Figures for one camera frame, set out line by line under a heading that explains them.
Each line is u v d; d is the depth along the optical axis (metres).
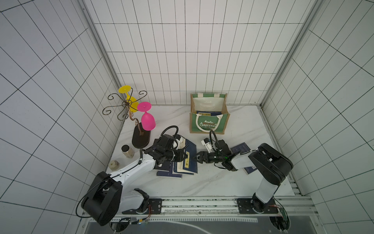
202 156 0.78
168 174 0.81
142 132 1.00
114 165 0.76
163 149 0.66
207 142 0.83
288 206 0.74
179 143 0.77
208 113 1.04
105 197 0.40
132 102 0.79
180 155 0.72
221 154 0.73
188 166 0.79
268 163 0.47
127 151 0.85
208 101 1.00
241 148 0.94
